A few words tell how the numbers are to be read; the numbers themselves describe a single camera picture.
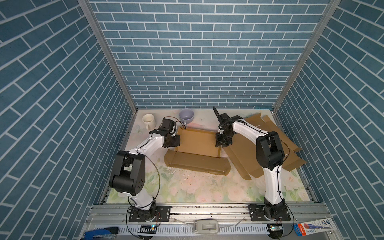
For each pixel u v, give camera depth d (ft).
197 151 3.02
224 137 2.76
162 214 2.41
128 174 1.51
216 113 2.79
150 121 3.29
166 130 2.41
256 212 2.42
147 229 2.37
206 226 2.25
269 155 1.83
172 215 2.46
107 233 2.22
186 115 3.69
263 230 2.52
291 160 3.09
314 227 2.28
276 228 2.42
